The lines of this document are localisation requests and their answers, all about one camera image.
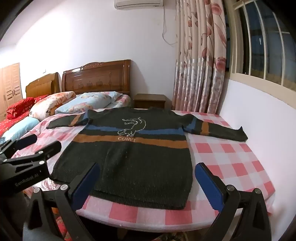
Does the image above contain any plain light blue pillow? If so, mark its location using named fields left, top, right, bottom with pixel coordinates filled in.
left=2, top=116, right=40, bottom=142

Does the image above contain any small wooden headboard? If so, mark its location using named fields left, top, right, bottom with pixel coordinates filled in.
left=25, top=72, right=61, bottom=98

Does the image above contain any pink floral curtain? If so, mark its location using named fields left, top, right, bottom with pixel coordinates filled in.
left=171, top=0, right=230, bottom=114

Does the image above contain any white barred window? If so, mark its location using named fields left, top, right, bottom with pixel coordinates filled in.
left=225, top=0, right=296, bottom=93

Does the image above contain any red patterned bed sheet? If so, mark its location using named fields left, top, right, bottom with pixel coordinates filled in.
left=0, top=118, right=17, bottom=138

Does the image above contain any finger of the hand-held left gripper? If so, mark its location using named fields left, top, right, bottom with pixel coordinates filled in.
left=1, top=134, right=38, bottom=154
left=5, top=141, right=62, bottom=167

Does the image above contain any cream floral pillow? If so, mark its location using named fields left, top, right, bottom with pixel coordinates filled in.
left=30, top=91, right=77, bottom=122

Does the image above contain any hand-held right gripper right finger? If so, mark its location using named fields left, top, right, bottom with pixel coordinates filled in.
left=194, top=162, right=272, bottom=241

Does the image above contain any light blue floral pillow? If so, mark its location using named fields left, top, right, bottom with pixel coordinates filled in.
left=55, top=91, right=123, bottom=114

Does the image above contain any white air conditioner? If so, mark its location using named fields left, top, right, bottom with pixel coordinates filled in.
left=113, top=0, right=163, bottom=10

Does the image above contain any thin air conditioner cord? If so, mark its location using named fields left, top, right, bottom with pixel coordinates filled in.
left=161, top=7, right=178, bottom=46

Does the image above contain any large carved wooden headboard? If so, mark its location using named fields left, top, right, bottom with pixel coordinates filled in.
left=61, top=60, right=131, bottom=96

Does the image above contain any dark green striped knit sweater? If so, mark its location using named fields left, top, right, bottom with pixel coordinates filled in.
left=46, top=107, right=249, bottom=210

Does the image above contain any wooden nightstand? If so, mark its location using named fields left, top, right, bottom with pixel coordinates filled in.
left=133, top=93, right=166, bottom=109

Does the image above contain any red pillow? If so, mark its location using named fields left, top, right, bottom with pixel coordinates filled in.
left=6, top=95, right=49, bottom=120

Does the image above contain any pink white checked tablecloth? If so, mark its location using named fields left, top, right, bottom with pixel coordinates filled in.
left=11, top=108, right=275, bottom=233

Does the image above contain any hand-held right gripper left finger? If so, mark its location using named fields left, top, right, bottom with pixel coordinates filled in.
left=23, top=162, right=101, bottom=241

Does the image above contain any light wooden wardrobe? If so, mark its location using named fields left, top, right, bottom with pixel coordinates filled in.
left=0, top=62, right=23, bottom=121

